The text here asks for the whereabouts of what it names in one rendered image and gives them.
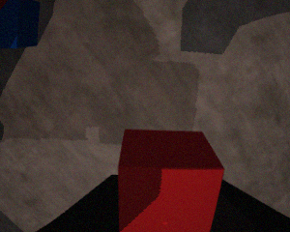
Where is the blue cube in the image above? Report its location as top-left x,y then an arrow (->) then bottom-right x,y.
0,0 -> 41,49

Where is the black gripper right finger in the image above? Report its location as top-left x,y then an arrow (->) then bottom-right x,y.
211,179 -> 290,232

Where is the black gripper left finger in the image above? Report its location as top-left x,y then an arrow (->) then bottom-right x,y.
37,175 -> 119,232

